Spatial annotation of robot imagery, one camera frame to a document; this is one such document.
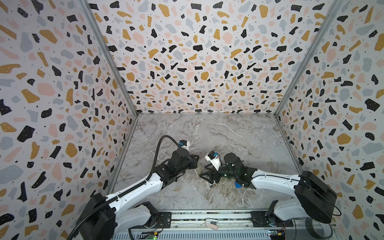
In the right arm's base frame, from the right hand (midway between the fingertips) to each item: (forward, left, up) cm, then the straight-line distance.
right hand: (201, 169), depth 77 cm
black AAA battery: (-4, -6, -14) cm, 15 cm away
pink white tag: (-22, -5, -11) cm, 25 cm away
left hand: (+7, +1, +3) cm, 7 cm away
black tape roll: (-25, -51, -9) cm, 58 cm away
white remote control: (0, +1, -2) cm, 2 cm away
